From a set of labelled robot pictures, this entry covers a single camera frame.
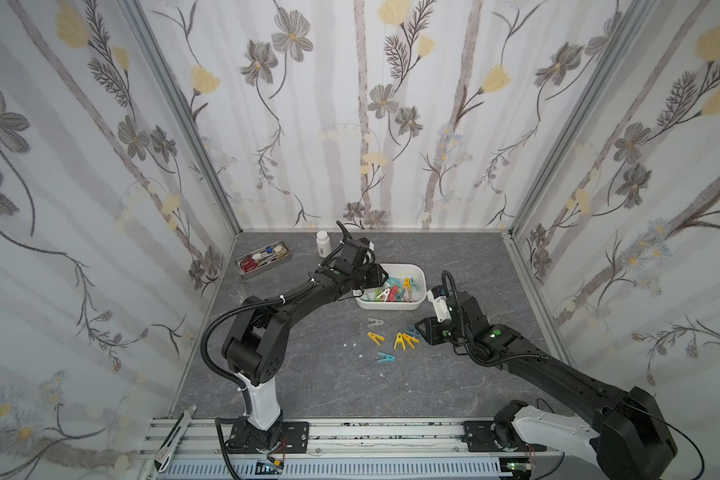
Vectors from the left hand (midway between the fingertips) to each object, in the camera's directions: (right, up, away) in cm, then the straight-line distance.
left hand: (390, 273), depth 89 cm
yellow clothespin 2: (-4, -20, +2) cm, 20 cm away
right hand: (+8, -13, -7) cm, 17 cm away
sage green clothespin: (+10, -4, +15) cm, 18 cm away
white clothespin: (-1, -7, +10) cm, 13 cm away
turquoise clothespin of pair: (-1, -26, -1) cm, 26 cm away
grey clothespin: (-4, -16, +6) cm, 18 cm away
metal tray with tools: (-47, +4, +22) cm, 52 cm away
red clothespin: (+2, -7, +10) cm, 12 cm away
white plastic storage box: (+7, -6, +14) cm, 17 cm away
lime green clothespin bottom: (-3, -7, +11) cm, 14 cm away
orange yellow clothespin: (+6, -21, +2) cm, 22 cm away
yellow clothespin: (+7, -4, +15) cm, 17 cm away
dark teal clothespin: (+7, -18, +3) cm, 19 cm away
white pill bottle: (-23, +10, +16) cm, 29 cm away
